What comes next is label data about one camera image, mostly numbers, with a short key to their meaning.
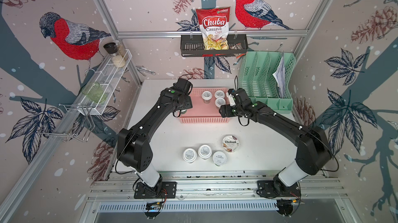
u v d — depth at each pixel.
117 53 0.82
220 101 1.00
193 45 0.95
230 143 0.84
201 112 1.06
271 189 0.73
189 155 0.78
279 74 0.90
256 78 1.20
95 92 0.70
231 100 0.71
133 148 0.44
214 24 0.80
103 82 0.79
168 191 0.73
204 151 0.80
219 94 1.05
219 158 0.78
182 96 0.61
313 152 0.44
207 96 1.04
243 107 0.66
